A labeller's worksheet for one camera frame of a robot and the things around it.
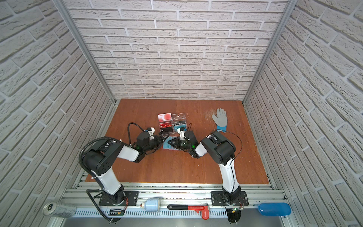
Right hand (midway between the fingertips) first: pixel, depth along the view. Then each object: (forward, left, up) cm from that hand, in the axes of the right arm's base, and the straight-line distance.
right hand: (167, 142), depth 92 cm
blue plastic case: (-42, -54, -1) cm, 68 cm away
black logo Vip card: (+14, -9, +2) cm, 17 cm away
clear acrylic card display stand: (+17, -7, +4) cm, 19 cm away
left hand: (+3, -1, +3) cm, 4 cm away
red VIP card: (+13, +1, +3) cm, 13 cm away
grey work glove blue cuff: (+17, -41, -3) cm, 45 cm away
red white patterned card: (+17, +1, +6) cm, 18 cm away
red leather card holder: (-1, +4, -2) cm, 4 cm away
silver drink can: (-34, +47, +9) cm, 59 cm away
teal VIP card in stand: (+11, -6, 0) cm, 13 cm away
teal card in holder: (-1, +1, -1) cm, 2 cm away
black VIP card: (+10, 0, +1) cm, 10 cm away
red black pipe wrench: (-39, -18, -2) cm, 43 cm away
